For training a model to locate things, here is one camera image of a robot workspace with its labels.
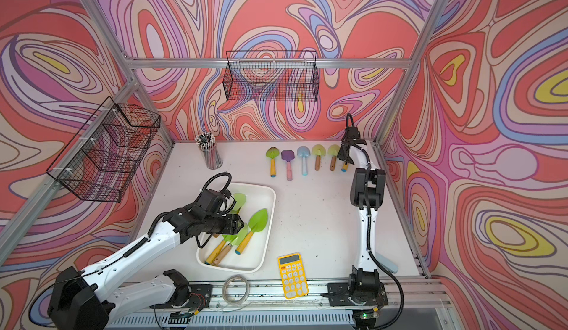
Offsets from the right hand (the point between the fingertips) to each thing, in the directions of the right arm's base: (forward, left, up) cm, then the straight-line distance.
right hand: (349, 161), depth 112 cm
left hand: (-38, +50, +11) cm, 63 cm away
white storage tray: (-44, +49, +1) cm, 66 cm away
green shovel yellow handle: (+4, +39, +4) cm, 39 cm away
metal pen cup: (-2, +67, +19) cm, 70 cm away
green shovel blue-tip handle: (-32, +46, +1) cm, 56 cm away
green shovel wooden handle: (+7, +15, +2) cm, 17 cm away
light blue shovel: (+4, +23, +3) cm, 24 cm away
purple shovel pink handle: (+5, +31, 0) cm, 31 cm away
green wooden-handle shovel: (+6, +7, +2) cm, 10 cm away
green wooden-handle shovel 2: (-39, +51, +3) cm, 65 cm away
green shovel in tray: (-44, +60, +2) cm, 75 cm away
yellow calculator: (-54, +31, +1) cm, 62 cm away
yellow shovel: (-5, +3, +1) cm, 6 cm away
